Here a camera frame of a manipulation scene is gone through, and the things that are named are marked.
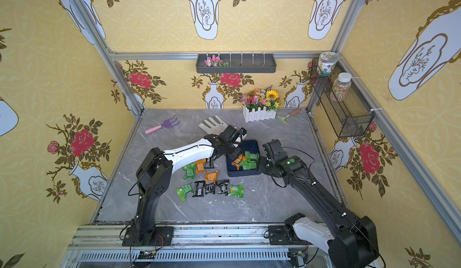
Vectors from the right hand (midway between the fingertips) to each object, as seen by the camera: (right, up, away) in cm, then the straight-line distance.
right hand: (264, 163), depth 82 cm
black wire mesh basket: (+37, +22, -2) cm, 43 cm away
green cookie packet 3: (-4, -1, +12) cm, 13 cm away
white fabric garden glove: (-26, +17, +31) cm, 44 cm away
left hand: (-15, +7, +12) cm, 21 cm away
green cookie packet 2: (-12, -13, +3) cm, 18 cm away
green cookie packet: (-38, -14, +3) cm, 41 cm away
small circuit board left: (-49, -35, -9) cm, 61 cm away
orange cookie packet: (-25, -8, +7) cm, 27 cm away
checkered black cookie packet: (-19, -11, +6) cm, 23 cm away
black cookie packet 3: (-27, -3, +13) cm, 30 cm away
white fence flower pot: (+3, +24, +31) cm, 39 cm away
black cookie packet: (-31, -12, +4) cm, 33 cm away
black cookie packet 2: (-25, -12, +3) cm, 28 cm away
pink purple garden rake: (-57, +19, +32) cm, 68 cm away
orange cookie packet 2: (-31, -3, +10) cm, 33 cm away
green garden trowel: (+19, +22, +35) cm, 45 cm away
